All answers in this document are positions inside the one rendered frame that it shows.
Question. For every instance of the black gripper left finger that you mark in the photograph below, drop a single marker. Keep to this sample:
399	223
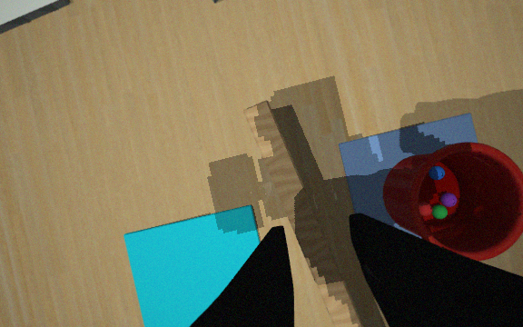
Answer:
260	294

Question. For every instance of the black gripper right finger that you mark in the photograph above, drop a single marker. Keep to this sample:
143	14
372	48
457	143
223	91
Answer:
418	284

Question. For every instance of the brown wooden bar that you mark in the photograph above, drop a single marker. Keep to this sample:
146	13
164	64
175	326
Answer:
303	219

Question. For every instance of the green marble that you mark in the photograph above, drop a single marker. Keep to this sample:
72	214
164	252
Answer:
439	212

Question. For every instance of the blue marble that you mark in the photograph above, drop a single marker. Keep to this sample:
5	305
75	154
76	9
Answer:
436	172

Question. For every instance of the dark red cup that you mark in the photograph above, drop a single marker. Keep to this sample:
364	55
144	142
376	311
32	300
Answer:
488	216

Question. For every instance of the purple ball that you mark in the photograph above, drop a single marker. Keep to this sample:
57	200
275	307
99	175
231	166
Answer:
448	199

